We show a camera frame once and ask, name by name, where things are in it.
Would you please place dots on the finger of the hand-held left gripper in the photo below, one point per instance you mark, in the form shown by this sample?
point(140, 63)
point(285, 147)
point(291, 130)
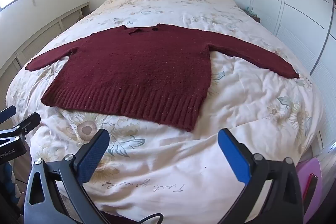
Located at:
point(27, 125)
point(7, 114)

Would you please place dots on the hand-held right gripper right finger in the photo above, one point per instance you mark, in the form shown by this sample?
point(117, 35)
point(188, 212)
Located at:
point(233, 157)

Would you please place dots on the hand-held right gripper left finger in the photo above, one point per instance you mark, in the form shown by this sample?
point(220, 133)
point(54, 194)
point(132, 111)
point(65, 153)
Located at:
point(94, 154)

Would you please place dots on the dark red knit sweater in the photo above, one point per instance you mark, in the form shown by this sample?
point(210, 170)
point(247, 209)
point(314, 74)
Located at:
point(131, 69)

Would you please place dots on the bed with floral cover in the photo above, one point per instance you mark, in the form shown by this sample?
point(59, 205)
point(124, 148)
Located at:
point(162, 174)

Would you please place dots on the pink plastic chair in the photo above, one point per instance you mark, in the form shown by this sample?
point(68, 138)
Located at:
point(313, 165)

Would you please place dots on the beige slatted low cabinet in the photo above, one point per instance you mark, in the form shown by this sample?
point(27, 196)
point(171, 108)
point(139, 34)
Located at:
point(39, 37)

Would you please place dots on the wooden nightstand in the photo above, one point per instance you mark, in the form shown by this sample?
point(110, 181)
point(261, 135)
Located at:
point(253, 18)

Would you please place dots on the white wardrobe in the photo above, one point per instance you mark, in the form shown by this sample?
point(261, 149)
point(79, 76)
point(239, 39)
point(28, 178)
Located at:
point(302, 3)

